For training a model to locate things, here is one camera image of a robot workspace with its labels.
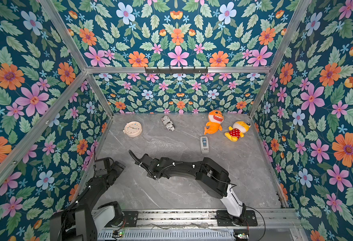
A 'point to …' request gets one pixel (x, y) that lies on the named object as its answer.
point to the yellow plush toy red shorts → (239, 128)
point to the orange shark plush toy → (215, 118)
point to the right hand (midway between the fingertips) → (157, 163)
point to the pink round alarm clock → (133, 129)
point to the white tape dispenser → (204, 144)
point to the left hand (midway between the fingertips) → (121, 167)
